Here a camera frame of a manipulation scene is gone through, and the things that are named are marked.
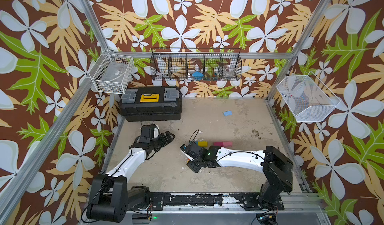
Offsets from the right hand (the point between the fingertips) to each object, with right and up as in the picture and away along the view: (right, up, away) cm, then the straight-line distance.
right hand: (190, 162), depth 83 cm
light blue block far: (+29, +27, +28) cm, 49 cm away
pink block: (+24, +8, +12) cm, 28 cm away
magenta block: (+18, +8, +12) cm, 24 cm away
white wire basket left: (-46, +51, +3) cm, 69 cm away
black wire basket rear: (+4, +60, +14) cm, 62 cm away
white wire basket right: (+67, +37, 0) cm, 76 cm away
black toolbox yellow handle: (-26, +34, +13) cm, 44 cm away
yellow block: (+8, +8, +12) cm, 17 cm away
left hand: (-12, +13, +4) cm, 18 cm away
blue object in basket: (+5, +52, +10) cm, 53 cm away
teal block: (+4, +9, +12) cm, 15 cm away
